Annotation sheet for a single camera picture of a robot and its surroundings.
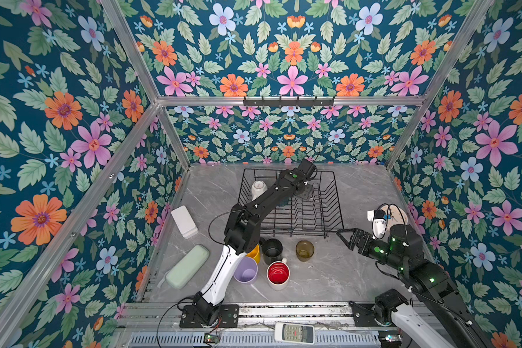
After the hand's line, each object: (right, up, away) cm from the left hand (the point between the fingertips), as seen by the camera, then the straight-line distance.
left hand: (306, 184), depth 94 cm
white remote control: (-7, -49, -25) cm, 55 cm away
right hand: (+8, -16, -26) cm, 31 cm away
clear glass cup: (-5, -1, -24) cm, 24 cm away
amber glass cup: (-2, -27, -8) cm, 28 cm away
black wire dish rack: (+5, -13, -1) cm, 14 cm away
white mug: (-21, -2, -1) cm, 21 cm away
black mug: (-15, -26, -9) cm, 31 cm away
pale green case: (-48, -32, -12) cm, 59 cm away
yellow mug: (-21, -25, -16) cm, 36 cm away
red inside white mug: (-13, -35, -12) cm, 39 cm away
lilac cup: (-25, -33, -12) cm, 43 cm away
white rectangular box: (-54, -16, -1) cm, 56 cm away
